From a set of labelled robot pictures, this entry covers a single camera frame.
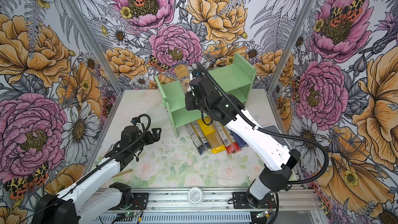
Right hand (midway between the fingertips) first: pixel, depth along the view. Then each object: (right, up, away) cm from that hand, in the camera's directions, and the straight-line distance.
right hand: (190, 101), depth 67 cm
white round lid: (+2, -42, +3) cm, 43 cm away
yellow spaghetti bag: (+11, -21, +27) cm, 36 cm away
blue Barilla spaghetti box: (+25, -21, +25) cm, 41 cm away
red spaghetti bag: (+21, -26, +23) cm, 40 cm away
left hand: (-21, -18, +19) cm, 34 cm away
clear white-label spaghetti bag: (+2, -21, +27) cm, 34 cm away
